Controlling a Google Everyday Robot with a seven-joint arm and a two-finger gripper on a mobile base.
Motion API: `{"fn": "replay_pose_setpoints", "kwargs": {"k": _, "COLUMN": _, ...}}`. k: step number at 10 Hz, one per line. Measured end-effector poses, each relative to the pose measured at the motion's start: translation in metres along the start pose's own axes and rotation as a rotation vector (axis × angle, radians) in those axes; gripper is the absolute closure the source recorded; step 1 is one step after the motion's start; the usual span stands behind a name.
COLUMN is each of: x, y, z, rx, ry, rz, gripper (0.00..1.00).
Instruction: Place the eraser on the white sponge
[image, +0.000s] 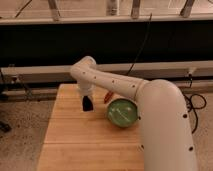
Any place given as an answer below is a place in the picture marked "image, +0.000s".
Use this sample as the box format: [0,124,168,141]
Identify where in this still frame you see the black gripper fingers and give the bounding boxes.
[82,96,93,111]

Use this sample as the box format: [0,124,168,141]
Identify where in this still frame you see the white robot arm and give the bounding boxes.
[70,56,198,171]

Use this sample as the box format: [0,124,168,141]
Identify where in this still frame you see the brown sausage toy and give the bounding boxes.
[104,91,114,104]

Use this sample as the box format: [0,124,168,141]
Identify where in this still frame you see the green bowl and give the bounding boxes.
[106,98,138,128]

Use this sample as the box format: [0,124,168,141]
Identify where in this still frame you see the black hanging cable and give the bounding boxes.
[125,13,153,77]

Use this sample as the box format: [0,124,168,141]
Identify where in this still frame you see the black coiled floor cable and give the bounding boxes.
[182,74,208,135]

